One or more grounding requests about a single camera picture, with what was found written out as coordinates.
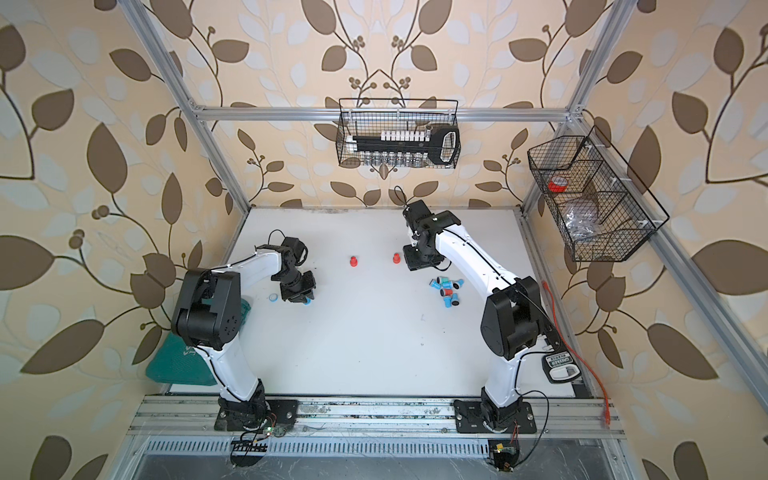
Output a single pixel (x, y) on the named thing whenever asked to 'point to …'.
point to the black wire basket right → (602, 210)
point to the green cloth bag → (176, 362)
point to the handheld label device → (560, 366)
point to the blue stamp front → (452, 301)
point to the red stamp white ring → (446, 292)
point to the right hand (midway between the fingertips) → (417, 263)
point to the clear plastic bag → (581, 221)
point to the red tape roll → (557, 184)
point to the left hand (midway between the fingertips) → (308, 292)
